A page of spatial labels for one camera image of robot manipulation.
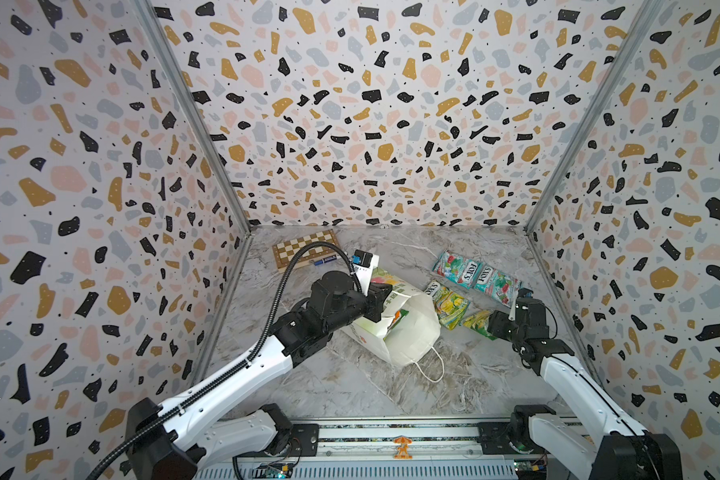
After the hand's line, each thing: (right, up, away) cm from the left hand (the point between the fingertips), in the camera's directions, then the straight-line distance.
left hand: (393, 283), depth 67 cm
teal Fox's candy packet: (+24, +2, +39) cm, 46 cm away
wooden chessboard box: (-38, +7, +42) cm, 57 cm away
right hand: (+31, -10, +19) cm, 38 cm away
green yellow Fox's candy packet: (+20, -10, +30) cm, 37 cm away
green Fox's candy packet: (+26, -14, +20) cm, 36 cm away
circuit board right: (+33, -45, +4) cm, 56 cm away
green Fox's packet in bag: (+2, -12, +22) cm, 25 cm away
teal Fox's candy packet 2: (+39, -5, +33) cm, 51 cm away
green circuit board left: (-28, -45, +3) cm, 53 cm away
